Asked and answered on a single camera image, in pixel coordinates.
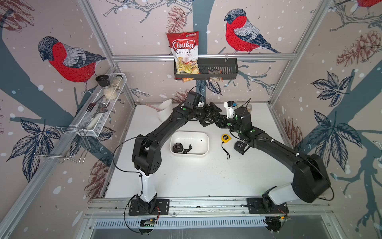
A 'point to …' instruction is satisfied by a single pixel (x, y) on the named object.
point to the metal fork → (92, 105)
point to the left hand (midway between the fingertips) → (221, 112)
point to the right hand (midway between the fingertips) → (212, 116)
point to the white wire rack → (93, 118)
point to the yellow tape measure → (225, 138)
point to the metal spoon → (102, 109)
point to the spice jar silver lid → (249, 107)
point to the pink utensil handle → (153, 107)
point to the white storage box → (199, 140)
